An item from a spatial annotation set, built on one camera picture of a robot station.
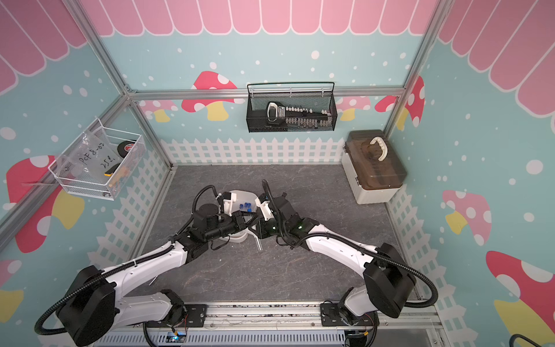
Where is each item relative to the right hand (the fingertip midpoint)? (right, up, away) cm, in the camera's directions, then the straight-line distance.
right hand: (250, 226), depth 78 cm
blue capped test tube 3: (-4, +3, +25) cm, 26 cm away
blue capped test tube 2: (-6, +6, +25) cm, 26 cm away
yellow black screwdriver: (-19, -8, -26) cm, 33 cm away
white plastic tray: (-6, +7, +25) cm, 27 cm away
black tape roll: (-47, +29, +2) cm, 56 cm away
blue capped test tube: (+3, -6, -2) cm, 7 cm away
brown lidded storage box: (+54, +24, +24) cm, 64 cm away
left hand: (+3, +3, +1) cm, 4 cm away
